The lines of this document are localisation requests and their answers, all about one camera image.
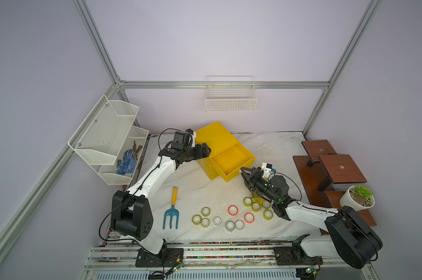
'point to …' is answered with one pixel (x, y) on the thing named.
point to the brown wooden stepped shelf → (320, 168)
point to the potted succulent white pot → (358, 197)
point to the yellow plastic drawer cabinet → (218, 139)
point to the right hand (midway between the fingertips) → (240, 172)
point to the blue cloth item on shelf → (128, 164)
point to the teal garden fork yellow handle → (172, 211)
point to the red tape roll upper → (232, 210)
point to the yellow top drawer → (228, 163)
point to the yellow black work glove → (254, 198)
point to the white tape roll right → (239, 224)
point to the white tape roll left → (217, 220)
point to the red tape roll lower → (249, 217)
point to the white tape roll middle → (229, 225)
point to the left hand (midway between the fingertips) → (204, 153)
